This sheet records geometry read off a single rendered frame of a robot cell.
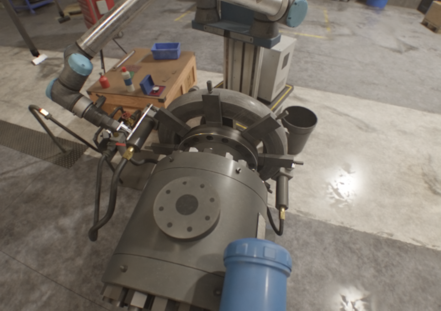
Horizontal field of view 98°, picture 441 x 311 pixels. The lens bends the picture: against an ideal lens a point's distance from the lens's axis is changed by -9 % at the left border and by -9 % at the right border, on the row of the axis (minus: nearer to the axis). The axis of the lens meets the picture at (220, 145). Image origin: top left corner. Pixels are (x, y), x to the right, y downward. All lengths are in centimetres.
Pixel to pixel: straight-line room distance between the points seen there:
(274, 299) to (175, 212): 36
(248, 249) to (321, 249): 125
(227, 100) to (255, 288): 73
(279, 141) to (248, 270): 73
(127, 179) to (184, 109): 110
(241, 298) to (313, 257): 122
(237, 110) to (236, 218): 49
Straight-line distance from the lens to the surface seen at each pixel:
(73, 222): 199
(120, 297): 77
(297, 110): 210
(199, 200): 69
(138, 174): 198
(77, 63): 98
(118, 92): 216
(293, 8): 126
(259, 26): 146
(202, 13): 170
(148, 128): 116
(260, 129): 101
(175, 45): 269
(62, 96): 103
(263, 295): 51
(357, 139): 258
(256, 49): 175
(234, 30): 156
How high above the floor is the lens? 153
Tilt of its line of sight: 48 degrees down
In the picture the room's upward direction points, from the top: straight up
